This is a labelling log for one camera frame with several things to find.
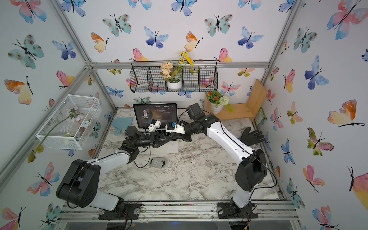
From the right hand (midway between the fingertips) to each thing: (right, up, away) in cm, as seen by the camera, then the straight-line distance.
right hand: (175, 132), depth 76 cm
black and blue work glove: (+53, -6, +25) cm, 59 cm away
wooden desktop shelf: (+53, +23, +23) cm, 62 cm away
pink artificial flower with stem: (-51, +10, -4) cm, 52 cm away
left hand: (-2, -4, -2) cm, 5 cm away
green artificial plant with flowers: (+25, +21, +20) cm, 38 cm away
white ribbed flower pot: (+26, +14, +25) cm, 38 cm away
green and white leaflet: (+62, +9, +33) cm, 71 cm away
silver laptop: (-25, +11, +24) cm, 36 cm away
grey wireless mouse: (-11, -19, +11) cm, 24 cm away
